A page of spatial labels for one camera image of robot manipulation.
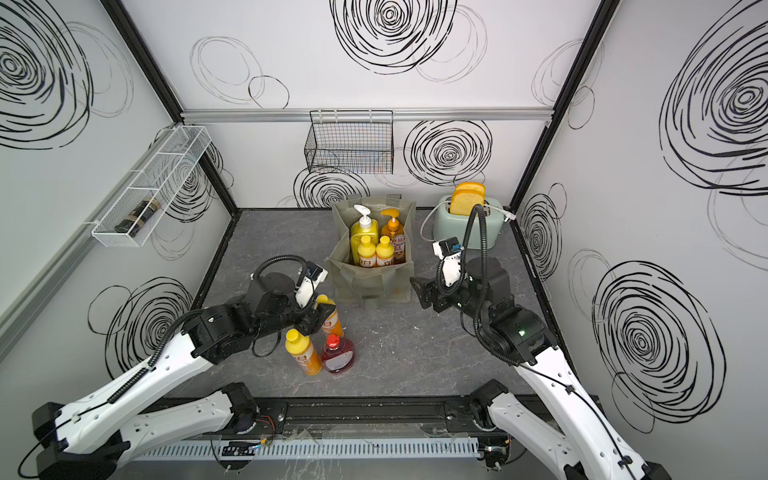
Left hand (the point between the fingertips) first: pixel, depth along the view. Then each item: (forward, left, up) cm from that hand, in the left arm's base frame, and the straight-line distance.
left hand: (325, 301), depth 70 cm
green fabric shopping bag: (+5, -16, 0) cm, 16 cm away
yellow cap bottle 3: (-10, +4, -3) cm, 11 cm away
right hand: (+3, -24, +8) cm, 25 cm away
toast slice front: (+37, -38, -1) cm, 53 cm away
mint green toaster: (+34, -34, -10) cm, 49 cm away
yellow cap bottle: (+17, -8, -3) cm, 20 cm away
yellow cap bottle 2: (+17, -14, -2) cm, 22 cm away
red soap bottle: (-10, -3, -8) cm, 13 cm away
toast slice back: (+42, -41, +1) cm, 59 cm away
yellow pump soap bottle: (+24, -7, +1) cm, 25 cm away
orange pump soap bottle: (+26, -16, -4) cm, 31 cm away
